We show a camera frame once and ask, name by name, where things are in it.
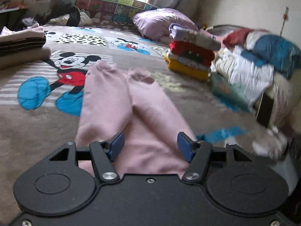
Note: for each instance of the pink sweatpants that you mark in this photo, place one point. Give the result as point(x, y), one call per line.
point(132, 102)

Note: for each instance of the blue and red quilt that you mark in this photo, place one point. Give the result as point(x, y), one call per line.
point(263, 47)

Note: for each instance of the lavender folded garment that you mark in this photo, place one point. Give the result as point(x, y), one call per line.
point(200, 39)

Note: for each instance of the Mickey Mouse bed blanket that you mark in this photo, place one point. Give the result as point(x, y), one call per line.
point(27, 136)

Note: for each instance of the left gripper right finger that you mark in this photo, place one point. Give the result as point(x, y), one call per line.
point(197, 154)

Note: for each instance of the yellow folded garment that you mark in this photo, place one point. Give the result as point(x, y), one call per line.
point(177, 67)

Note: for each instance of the folded beige striped clothes stack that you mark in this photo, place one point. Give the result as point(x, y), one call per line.
point(25, 46)

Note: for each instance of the colourful alphabet headboard mat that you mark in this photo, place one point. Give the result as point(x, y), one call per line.
point(109, 10)

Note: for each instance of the teal lion print sweatshirt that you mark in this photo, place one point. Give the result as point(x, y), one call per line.
point(229, 95)

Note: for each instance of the pink floral pillow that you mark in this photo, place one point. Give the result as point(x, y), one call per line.
point(154, 24)

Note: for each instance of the black garment pile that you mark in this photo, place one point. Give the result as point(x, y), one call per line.
point(59, 9)

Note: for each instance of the red folded sweater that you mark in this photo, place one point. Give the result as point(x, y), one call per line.
point(192, 52)

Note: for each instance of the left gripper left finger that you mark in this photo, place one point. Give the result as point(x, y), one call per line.
point(103, 154)

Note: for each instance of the white patterned folded garment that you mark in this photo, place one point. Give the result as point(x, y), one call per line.
point(187, 62)

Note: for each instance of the dark side desk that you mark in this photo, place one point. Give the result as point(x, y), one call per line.
point(11, 18)

